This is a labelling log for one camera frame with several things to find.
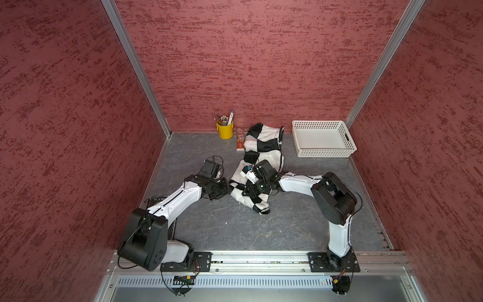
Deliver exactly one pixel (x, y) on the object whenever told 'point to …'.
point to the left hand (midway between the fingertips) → (229, 194)
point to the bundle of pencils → (224, 120)
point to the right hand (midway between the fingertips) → (244, 195)
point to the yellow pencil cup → (225, 131)
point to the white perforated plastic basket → (322, 139)
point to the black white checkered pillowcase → (262, 142)
